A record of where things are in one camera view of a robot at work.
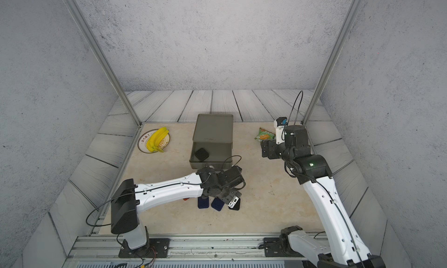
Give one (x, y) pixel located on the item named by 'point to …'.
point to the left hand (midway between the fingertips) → (233, 197)
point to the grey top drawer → (220, 155)
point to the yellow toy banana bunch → (155, 140)
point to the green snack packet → (264, 134)
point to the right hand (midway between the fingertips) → (271, 141)
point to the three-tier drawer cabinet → (212, 140)
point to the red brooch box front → (185, 198)
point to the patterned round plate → (143, 138)
